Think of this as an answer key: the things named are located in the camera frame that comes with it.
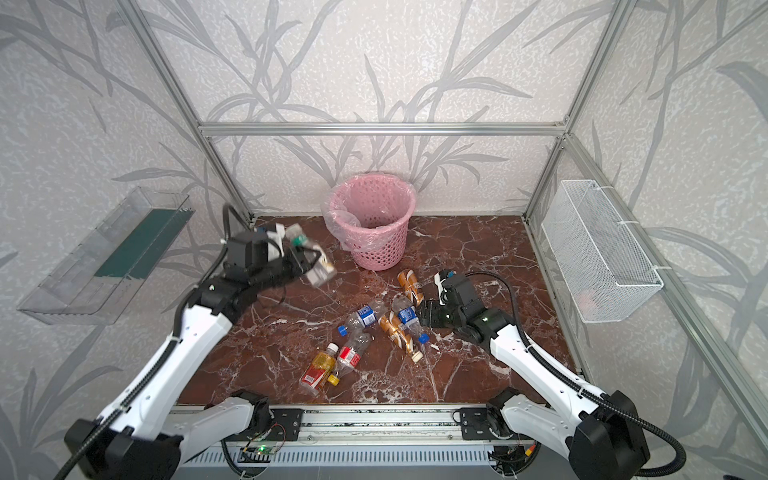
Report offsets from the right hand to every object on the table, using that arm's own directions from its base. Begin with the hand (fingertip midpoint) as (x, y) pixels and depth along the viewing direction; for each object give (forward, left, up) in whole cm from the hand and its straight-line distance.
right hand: (425, 301), depth 81 cm
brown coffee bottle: (-4, +9, -9) cm, 13 cm away
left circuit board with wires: (-31, +39, -13) cm, 52 cm away
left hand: (+6, +27, +16) cm, 32 cm away
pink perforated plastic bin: (+20, +10, -6) cm, 23 cm away
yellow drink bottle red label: (-15, +28, -8) cm, 33 cm away
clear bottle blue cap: (0, +17, -8) cm, 19 cm away
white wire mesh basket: (-5, -37, +21) cm, 43 cm away
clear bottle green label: (+1, +26, +14) cm, 29 cm away
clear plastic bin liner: (+38, +20, -3) cm, 43 cm away
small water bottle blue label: (-1, +5, -10) cm, 11 cm away
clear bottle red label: (-12, +20, -7) cm, 25 cm away
